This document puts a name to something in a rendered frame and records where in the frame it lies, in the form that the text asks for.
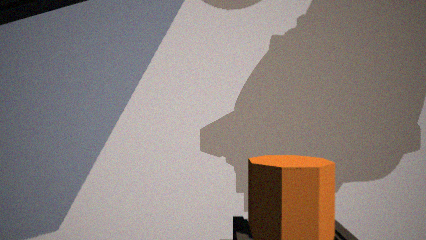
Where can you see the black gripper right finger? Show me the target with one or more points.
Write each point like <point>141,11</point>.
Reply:
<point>341,233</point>

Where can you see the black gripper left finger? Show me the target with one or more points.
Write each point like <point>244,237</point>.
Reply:
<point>241,229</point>

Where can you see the orange-brown faceted cylinder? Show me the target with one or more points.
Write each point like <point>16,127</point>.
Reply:
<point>291,197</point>

